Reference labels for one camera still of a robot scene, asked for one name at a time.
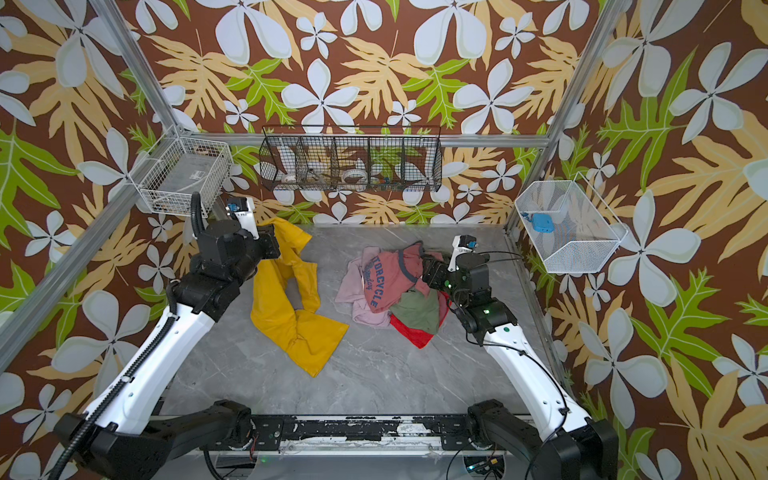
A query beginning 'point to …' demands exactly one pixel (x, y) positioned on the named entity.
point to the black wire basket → (350, 157)
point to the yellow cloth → (308, 335)
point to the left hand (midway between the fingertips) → (270, 223)
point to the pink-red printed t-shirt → (389, 274)
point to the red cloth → (419, 337)
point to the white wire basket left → (172, 173)
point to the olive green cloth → (418, 312)
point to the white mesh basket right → (585, 232)
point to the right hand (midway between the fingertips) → (429, 261)
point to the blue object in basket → (541, 222)
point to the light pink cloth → (353, 292)
